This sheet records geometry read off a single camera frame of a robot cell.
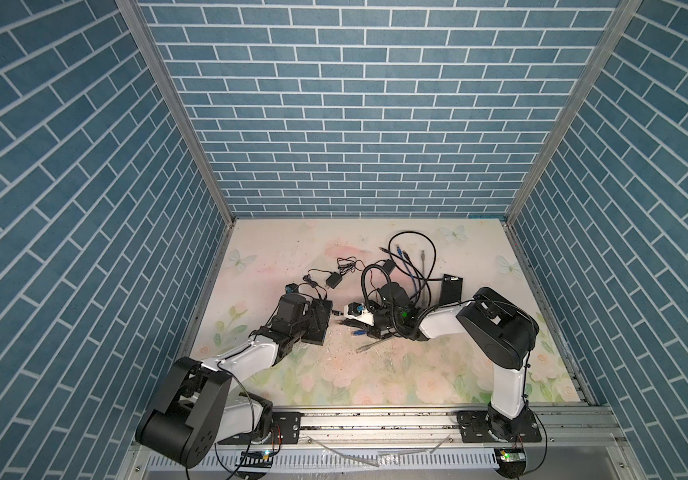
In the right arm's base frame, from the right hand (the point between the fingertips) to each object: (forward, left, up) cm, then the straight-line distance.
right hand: (347, 315), depth 90 cm
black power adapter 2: (+22, -13, -2) cm, 26 cm away
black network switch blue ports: (-3, +7, +8) cm, 11 cm away
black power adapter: (+14, +6, -2) cm, 15 cm away
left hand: (0, +9, 0) cm, 9 cm away
